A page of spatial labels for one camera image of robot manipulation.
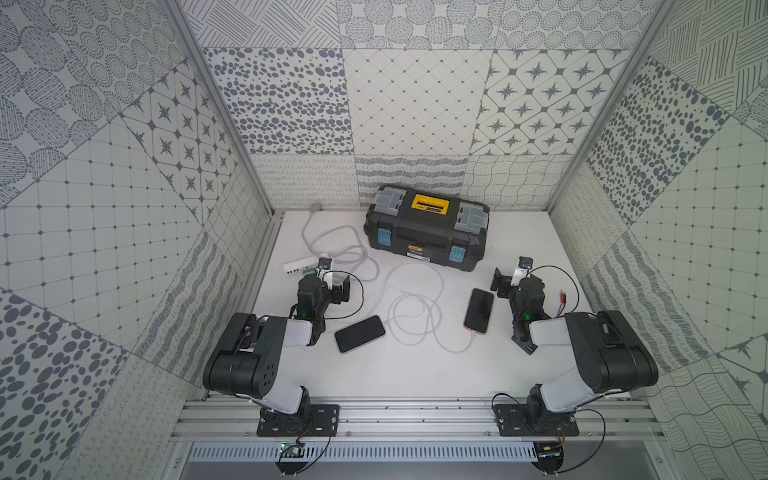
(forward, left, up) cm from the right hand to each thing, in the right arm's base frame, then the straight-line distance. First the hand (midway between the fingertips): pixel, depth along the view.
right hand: (512, 273), depth 94 cm
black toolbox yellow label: (+11, +27, +10) cm, 31 cm away
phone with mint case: (-18, +48, -7) cm, 52 cm away
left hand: (-1, +60, +1) cm, 60 cm away
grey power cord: (+35, +71, -5) cm, 80 cm away
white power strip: (+4, +70, -2) cm, 70 cm away
